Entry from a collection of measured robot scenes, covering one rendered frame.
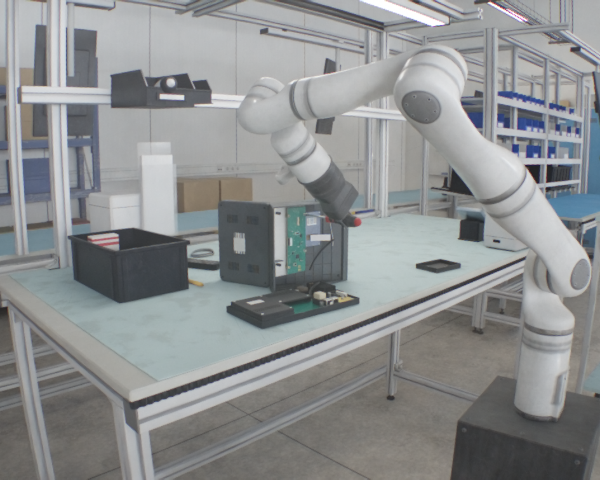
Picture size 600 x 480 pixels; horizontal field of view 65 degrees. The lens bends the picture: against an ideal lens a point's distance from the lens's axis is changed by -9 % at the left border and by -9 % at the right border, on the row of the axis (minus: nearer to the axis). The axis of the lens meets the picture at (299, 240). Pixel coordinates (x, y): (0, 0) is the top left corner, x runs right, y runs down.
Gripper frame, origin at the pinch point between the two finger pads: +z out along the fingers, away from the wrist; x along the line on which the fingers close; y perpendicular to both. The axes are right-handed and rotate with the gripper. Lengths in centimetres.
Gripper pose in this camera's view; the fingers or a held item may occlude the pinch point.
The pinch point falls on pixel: (350, 223)
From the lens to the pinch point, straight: 112.8
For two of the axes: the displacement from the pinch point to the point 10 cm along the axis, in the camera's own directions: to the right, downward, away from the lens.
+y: 6.7, 1.3, -7.3
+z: 5.5, 5.8, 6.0
